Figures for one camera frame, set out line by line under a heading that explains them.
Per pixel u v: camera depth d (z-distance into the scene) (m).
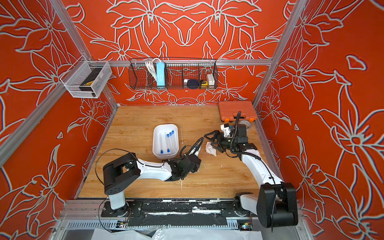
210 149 0.83
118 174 0.49
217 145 0.74
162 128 1.01
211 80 0.91
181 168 0.67
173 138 1.00
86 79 0.83
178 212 0.73
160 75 0.90
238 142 0.64
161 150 0.93
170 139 0.99
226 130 0.77
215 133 0.73
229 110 1.14
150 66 0.85
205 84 0.95
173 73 0.98
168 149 0.94
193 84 0.97
